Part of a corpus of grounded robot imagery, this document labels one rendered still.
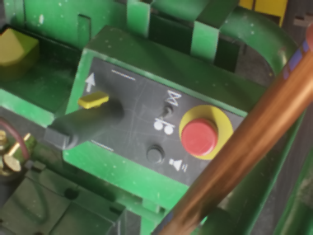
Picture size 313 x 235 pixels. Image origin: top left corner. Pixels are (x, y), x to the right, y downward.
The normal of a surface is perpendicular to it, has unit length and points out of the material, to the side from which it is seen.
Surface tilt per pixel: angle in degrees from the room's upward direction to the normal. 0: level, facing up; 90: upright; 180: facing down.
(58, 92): 0
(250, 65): 0
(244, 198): 9
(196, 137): 58
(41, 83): 0
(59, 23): 90
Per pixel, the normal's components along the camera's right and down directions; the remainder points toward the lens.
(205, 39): -0.45, 0.64
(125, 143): -0.35, 0.18
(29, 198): 0.07, -0.67
